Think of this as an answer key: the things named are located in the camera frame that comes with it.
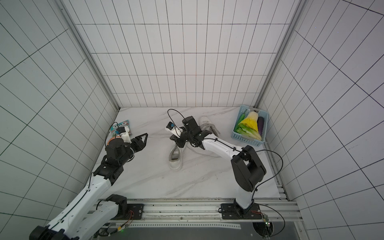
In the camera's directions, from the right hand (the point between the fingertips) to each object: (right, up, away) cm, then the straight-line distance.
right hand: (166, 138), depth 83 cm
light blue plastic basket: (+52, -3, +14) cm, 53 cm away
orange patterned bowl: (-17, +3, -23) cm, 29 cm away
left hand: (-11, +1, -3) cm, 12 cm away
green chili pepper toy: (+51, +11, +26) cm, 58 cm away
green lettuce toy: (+50, +4, +14) cm, 52 cm away
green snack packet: (-43, +5, +24) cm, 49 cm away
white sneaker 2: (+24, +8, +15) cm, 29 cm away
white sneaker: (+5, -12, +2) cm, 13 cm away
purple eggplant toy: (+64, +9, +22) cm, 68 cm away
